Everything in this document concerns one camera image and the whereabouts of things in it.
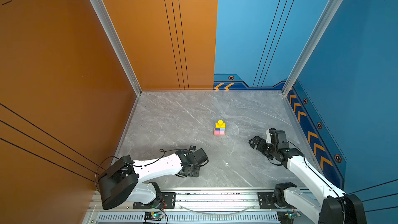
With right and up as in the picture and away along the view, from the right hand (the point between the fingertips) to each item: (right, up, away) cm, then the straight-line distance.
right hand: (253, 144), depth 86 cm
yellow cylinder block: (-18, +12, +5) cm, 22 cm away
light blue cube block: (-16, +7, +8) cm, 20 cm away
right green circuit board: (+11, -30, -15) cm, 35 cm away
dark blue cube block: (-19, +8, +8) cm, 22 cm away
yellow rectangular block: (-16, +10, +6) cm, 20 cm away
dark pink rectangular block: (-20, +5, +8) cm, 22 cm away
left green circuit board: (-50, -29, -16) cm, 60 cm away
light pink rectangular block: (-16, +5, +8) cm, 19 cm away
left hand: (-32, -13, -3) cm, 35 cm away
